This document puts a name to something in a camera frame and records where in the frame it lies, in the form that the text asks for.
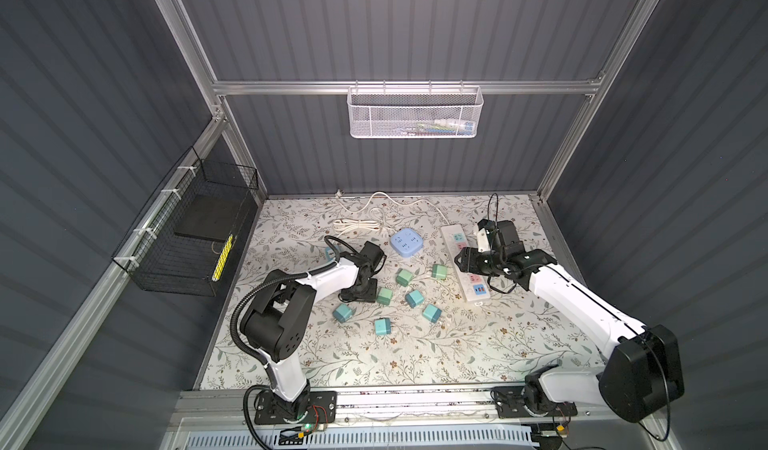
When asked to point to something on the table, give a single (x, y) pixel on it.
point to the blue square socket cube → (406, 241)
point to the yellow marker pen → (222, 258)
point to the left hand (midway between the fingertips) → (364, 296)
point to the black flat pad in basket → (212, 216)
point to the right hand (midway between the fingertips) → (466, 261)
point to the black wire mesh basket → (154, 257)
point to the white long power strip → (473, 285)
